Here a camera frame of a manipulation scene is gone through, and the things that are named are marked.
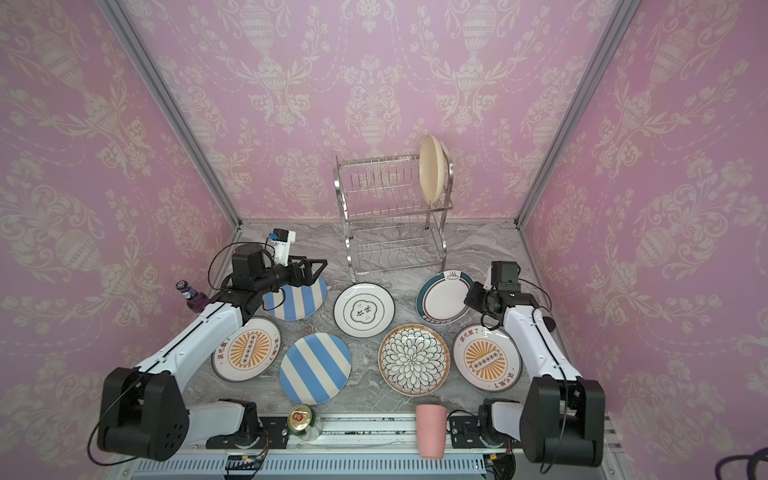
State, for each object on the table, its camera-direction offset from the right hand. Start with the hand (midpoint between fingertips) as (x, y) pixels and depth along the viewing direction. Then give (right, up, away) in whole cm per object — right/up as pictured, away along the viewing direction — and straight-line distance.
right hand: (472, 294), depth 87 cm
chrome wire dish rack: (-24, +23, +33) cm, 47 cm away
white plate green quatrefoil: (-33, -6, +9) cm, 34 cm away
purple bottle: (-78, -1, -4) cm, 79 cm away
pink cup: (-14, -29, -17) cm, 36 cm away
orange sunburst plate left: (-66, -17, 0) cm, 68 cm away
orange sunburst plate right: (+4, -19, -2) cm, 19 cm away
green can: (-43, -26, -20) cm, 54 cm away
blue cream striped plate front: (-46, -21, -2) cm, 50 cm away
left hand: (-44, +10, -5) cm, 46 cm away
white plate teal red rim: (-8, -3, +10) cm, 13 cm away
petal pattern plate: (-17, -18, -1) cm, 25 cm away
